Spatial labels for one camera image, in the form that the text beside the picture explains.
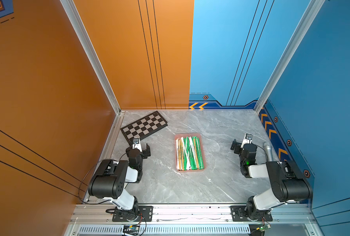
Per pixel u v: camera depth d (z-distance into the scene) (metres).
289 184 0.44
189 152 0.94
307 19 0.73
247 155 0.71
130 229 0.72
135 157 0.71
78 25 0.75
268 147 0.94
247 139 0.79
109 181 0.45
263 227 0.70
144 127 1.05
